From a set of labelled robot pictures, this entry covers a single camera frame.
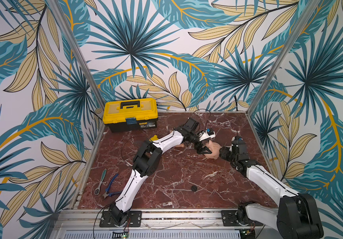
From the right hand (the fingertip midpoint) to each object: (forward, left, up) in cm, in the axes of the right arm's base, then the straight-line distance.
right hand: (224, 150), depth 89 cm
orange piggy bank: (+7, +25, -4) cm, 26 cm away
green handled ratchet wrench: (-19, +72, -7) cm, 75 cm away
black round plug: (-19, +19, -9) cm, 28 cm away
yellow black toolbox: (+25, +57, +7) cm, 63 cm away
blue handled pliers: (-21, +67, -7) cm, 71 cm away
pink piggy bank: (+1, +6, +1) cm, 6 cm away
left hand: (+2, +8, +1) cm, 9 cm away
